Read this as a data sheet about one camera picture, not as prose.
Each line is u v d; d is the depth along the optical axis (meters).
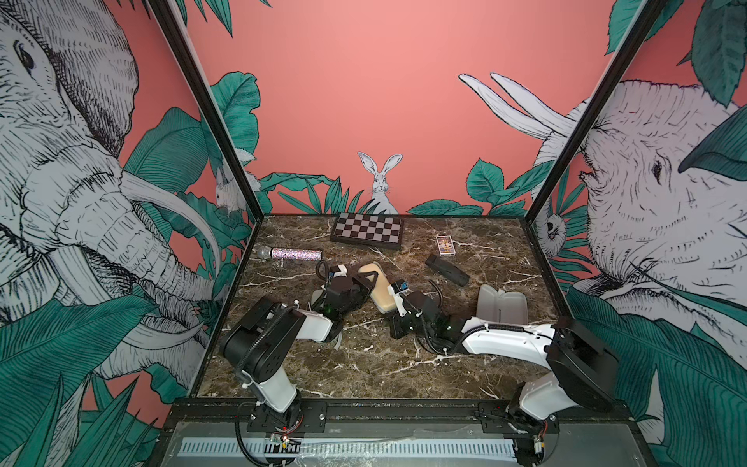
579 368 0.44
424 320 0.63
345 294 0.72
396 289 0.75
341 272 0.87
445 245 1.11
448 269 1.01
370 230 1.14
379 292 0.84
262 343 0.44
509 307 0.93
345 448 0.70
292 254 1.04
